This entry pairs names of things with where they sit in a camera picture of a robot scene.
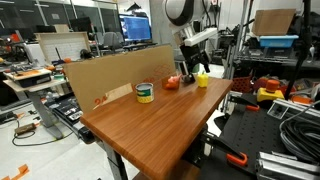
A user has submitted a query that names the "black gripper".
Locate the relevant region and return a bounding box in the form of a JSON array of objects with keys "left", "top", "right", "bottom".
[{"left": 179, "top": 42, "right": 212, "bottom": 80}]

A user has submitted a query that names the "yellow bell pepper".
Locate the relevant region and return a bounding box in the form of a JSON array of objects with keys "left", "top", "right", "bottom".
[{"left": 196, "top": 70, "right": 210, "bottom": 89}]

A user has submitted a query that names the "small grey toy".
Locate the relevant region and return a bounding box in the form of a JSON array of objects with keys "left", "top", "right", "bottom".
[{"left": 181, "top": 73, "right": 196, "bottom": 84}]

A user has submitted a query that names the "pink toy figure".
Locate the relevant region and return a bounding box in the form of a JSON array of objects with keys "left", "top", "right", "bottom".
[{"left": 167, "top": 73, "right": 183, "bottom": 86}]

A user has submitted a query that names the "orange bowl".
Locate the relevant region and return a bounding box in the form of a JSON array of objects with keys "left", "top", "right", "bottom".
[{"left": 161, "top": 76, "right": 181, "bottom": 91}]

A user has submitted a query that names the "red plastic crate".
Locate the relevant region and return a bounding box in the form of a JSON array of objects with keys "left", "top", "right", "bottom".
[{"left": 230, "top": 75, "right": 253, "bottom": 95}]

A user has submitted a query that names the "small orange-tipped black clamp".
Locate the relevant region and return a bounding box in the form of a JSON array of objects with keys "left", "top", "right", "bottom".
[{"left": 227, "top": 91, "right": 261, "bottom": 113}]

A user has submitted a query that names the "green and yellow tin can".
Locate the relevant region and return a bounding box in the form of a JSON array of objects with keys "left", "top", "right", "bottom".
[{"left": 135, "top": 82, "right": 155, "bottom": 104}]

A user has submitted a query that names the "yellow emergency stop button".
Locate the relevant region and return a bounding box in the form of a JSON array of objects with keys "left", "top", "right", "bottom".
[{"left": 256, "top": 79, "right": 285, "bottom": 103}]

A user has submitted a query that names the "computer monitor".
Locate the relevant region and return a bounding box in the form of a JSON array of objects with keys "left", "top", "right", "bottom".
[{"left": 118, "top": 13, "right": 153, "bottom": 44}]

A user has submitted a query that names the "large orange-tipped black clamp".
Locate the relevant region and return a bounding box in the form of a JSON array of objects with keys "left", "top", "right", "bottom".
[{"left": 200, "top": 131, "right": 249, "bottom": 168}]

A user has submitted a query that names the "blue plastic bin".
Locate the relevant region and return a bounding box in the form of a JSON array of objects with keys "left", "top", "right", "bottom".
[{"left": 258, "top": 34, "right": 300, "bottom": 49}]

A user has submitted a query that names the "large cardboard sheet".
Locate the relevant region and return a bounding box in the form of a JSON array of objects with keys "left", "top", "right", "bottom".
[{"left": 62, "top": 44, "right": 177, "bottom": 115}]

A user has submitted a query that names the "brown cardboard box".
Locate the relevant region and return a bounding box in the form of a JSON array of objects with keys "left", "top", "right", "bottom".
[{"left": 251, "top": 8, "right": 297, "bottom": 37}]

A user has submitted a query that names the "grey office chair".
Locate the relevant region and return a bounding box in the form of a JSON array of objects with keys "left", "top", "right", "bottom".
[{"left": 98, "top": 31, "right": 125, "bottom": 54}]

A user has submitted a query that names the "black tripod pole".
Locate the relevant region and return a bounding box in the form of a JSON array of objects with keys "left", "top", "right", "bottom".
[{"left": 284, "top": 0, "right": 313, "bottom": 101}]

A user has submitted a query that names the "grey table leg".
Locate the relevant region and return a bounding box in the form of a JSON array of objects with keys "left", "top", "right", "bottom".
[{"left": 96, "top": 140, "right": 130, "bottom": 180}]

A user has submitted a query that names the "aluminium extrusion profile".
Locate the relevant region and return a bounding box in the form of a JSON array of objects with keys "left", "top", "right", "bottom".
[{"left": 255, "top": 151, "right": 320, "bottom": 180}]

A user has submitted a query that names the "wood framed whiteboard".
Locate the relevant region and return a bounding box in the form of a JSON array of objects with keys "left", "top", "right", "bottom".
[{"left": 33, "top": 31, "right": 92, "bottom": 65}]

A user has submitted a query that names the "black power strip tray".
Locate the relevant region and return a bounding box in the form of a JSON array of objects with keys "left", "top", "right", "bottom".
[{"left": 44, "top": 94, "right": 85, "bottom": 127}]

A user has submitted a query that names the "grey standing desk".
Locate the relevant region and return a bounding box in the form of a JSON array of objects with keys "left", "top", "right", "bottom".
[{"left": 2, "top": 67, "right": 69, "bottom": 140}]

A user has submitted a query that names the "black case on desk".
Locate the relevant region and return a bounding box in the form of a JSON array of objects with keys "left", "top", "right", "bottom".
[{"left": 16, "top": 73, "right": 53, "bottom": 89}]

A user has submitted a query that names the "orange floor tape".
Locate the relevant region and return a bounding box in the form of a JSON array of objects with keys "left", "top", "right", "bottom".
[{"left": 0, "top": 163, "right": 31, "bottom": 180}]

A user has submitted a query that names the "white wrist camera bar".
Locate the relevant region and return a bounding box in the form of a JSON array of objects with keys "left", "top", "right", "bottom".
[{"left": 183, "top": 27, "right": 219, "bottom": 47}]

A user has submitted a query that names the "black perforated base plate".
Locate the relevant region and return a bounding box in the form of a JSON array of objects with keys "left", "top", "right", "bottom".
[{"left": 198, "top": 93, "right": 320, "bottom": 180}]

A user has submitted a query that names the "black cable bundle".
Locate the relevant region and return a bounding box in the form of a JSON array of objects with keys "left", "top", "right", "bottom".
[{"left": 278, "top": 99, "right": 320, "bottom": 164}]

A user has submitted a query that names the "small box with cable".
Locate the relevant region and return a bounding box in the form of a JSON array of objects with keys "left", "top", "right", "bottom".
[{"left": 11, "top": 121, "right": 73, "bottom": 148}]

